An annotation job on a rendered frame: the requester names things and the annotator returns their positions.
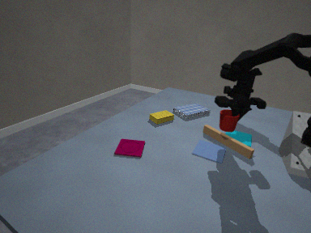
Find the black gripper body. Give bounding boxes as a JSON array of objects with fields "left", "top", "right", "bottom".
[{"left": 215, "top": 84, "right": 266, "bottom": 109}]

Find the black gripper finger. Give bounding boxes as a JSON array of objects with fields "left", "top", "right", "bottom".
[
  {"left": 229, "top": 106, "right": 240, "bottom": 117},
  {"left": 238, "top": 104, "right": 252, "bottom": 121}
]

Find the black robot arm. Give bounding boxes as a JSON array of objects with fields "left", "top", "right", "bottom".
[{"left": 220, "top": 33, "right": 311, "bottom": 147}]

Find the yellow sponge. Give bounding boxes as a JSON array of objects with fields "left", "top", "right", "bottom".
[{"left": 150, "top": 110, "right": 174, "bottom": 125}]

